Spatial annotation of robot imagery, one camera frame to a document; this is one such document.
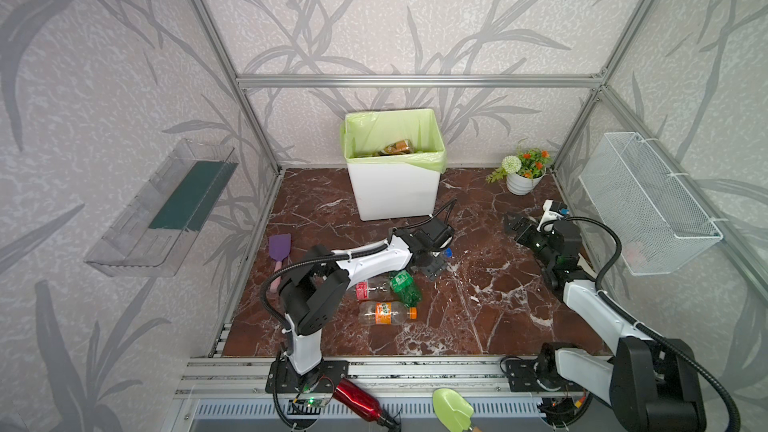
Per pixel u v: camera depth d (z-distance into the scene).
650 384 0.41
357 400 0.67
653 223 0.63
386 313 0.79
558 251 0.65
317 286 0.50
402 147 0.99
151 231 0.64
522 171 1.02
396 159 0.82
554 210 0.74
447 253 0.96
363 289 0.83
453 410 0.69
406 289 0.86
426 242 0.69
